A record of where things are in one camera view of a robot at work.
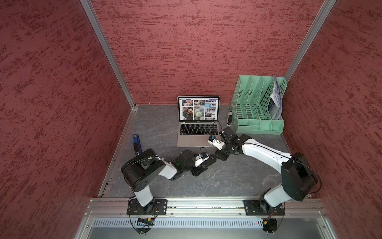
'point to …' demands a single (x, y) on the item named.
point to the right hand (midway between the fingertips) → (218, 155)
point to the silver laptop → (198, 118)
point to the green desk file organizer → (249, 105)
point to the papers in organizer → (275, 103)
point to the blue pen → (137, 145)
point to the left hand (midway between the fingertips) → (202, 164)
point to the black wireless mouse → (211, 159)
